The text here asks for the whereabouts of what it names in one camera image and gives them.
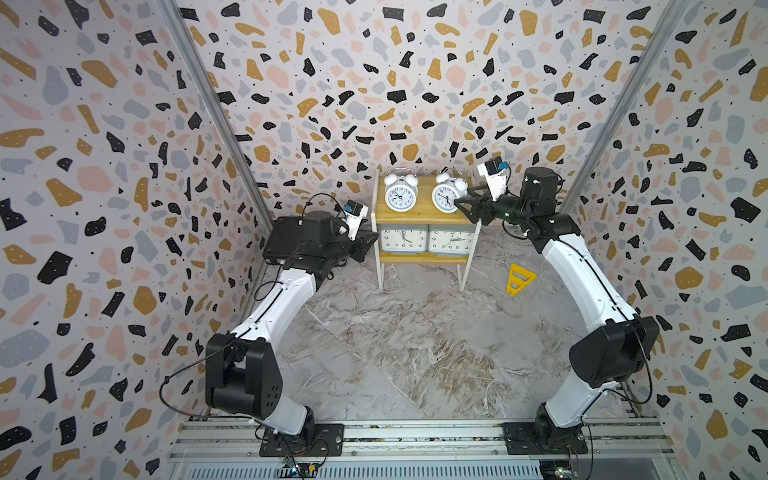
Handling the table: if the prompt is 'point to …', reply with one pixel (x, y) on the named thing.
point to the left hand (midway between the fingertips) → (377, 233)
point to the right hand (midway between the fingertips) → (464, 195)
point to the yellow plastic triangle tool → (518, 279)
